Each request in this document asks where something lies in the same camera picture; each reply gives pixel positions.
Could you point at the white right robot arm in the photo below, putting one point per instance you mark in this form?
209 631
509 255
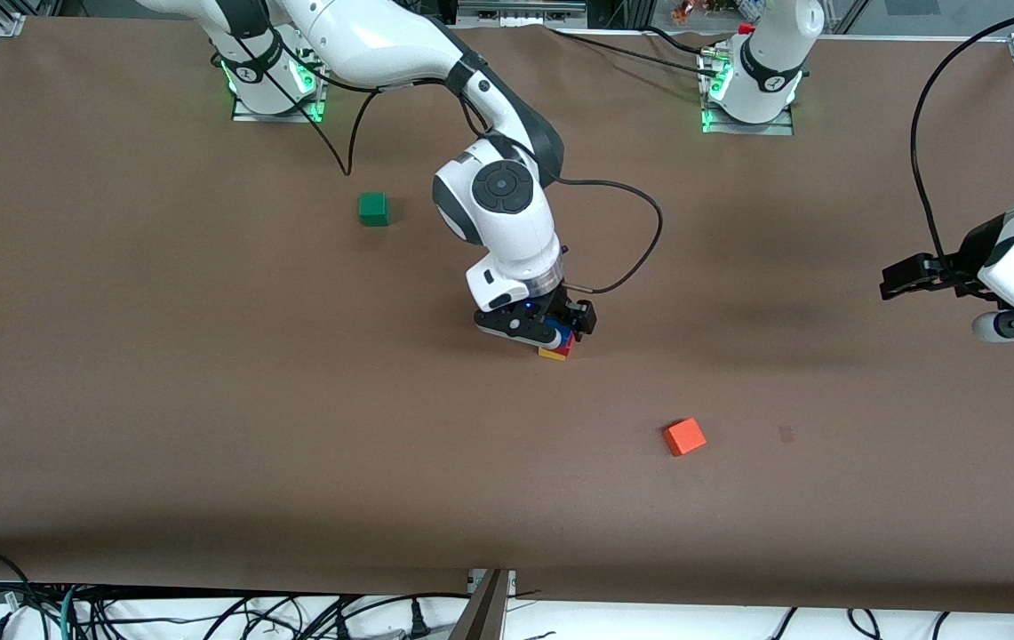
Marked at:
382 44

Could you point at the orange cube block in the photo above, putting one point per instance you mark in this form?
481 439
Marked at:
684 437

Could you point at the brown table cover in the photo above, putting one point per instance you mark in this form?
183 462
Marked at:
506 498

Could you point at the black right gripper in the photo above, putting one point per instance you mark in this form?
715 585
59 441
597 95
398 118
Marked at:
567 312

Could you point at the aluminium frame rail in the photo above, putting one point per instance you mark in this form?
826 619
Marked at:
520 11

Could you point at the grey brown support beam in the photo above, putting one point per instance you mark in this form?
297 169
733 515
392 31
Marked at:
484 618

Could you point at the yellow cube block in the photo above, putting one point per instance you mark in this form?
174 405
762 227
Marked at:
549 353

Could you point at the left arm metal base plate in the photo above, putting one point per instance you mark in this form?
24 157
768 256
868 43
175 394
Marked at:
782 129

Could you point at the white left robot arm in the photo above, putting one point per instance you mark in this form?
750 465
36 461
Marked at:
773 53

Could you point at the silver metal clamp bracket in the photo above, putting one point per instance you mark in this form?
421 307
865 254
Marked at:
475 580

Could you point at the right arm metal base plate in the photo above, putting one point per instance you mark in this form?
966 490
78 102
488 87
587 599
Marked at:
322 98

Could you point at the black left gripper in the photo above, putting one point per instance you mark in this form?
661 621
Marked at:
969 256

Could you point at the red cube block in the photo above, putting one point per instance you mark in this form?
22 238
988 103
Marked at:
568 349

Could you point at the green cube block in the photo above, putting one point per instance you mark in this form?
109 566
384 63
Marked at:
373 210

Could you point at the black power plug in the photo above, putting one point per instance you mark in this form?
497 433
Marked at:
419 622

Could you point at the blue cube block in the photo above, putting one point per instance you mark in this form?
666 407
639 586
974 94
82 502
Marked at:
564 336

